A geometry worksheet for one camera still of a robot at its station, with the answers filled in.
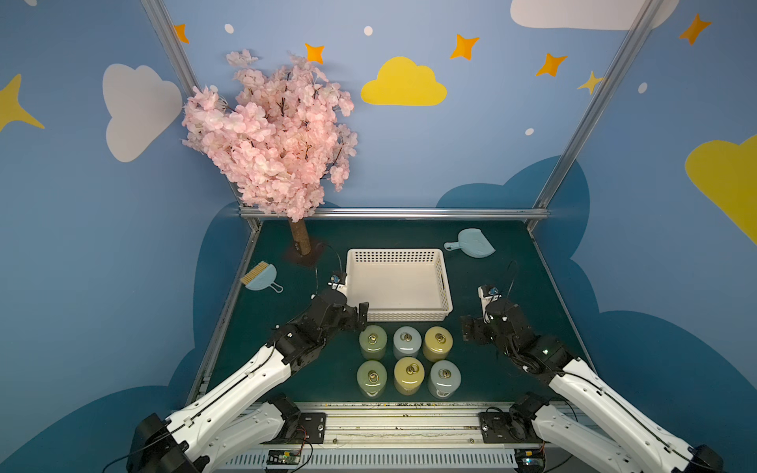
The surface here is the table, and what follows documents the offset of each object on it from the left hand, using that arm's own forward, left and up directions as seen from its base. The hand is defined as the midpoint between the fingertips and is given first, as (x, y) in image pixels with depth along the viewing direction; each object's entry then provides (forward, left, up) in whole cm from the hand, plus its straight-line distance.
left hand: (352, 298), depth 79 cm
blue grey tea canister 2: (-17, -25, -10) cm, 32 cm away
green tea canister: (-9, -6, -9) cm, 14 cm away
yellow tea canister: (-17, -16, -9) cm, 25 cm away
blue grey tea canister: (-8, -15, -9) cm, 20 cm away
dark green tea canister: (-18, -6, -9) cm, 21 cm away
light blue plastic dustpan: (+37, -44, -18) cm, 60 cm away
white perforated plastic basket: (+17, -15, -20) cm, 30 cm away
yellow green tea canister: (-8, -24, -9) cm, 27 cm away
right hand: (-2, -36, -3) cm, 36 cm away
